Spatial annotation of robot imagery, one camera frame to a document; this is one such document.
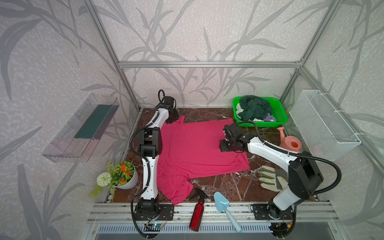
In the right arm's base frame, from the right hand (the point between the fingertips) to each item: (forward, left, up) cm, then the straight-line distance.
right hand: (222, 141), depth 89 cm
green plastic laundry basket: (+28, -44, -4) cm, 52 cm away
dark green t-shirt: (+27, -24, +2) cm, 36 cm away
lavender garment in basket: (+23, -36, -5) cm, 43 cm away
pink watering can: (-2, -39, +1) cm, 39 cm away
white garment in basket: (+33, -17, -7) cm, 38 cm away
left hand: (+25, +30, -2) cm, 39 cm away
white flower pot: (-23, +49, -2) cm, 54 cm away
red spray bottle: (-38, +15, -5) cm, 41 cm away
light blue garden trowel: (-32, +2, -10) cm, 33 cm away
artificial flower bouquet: (-21, +55, +5) cm, 59 cm away
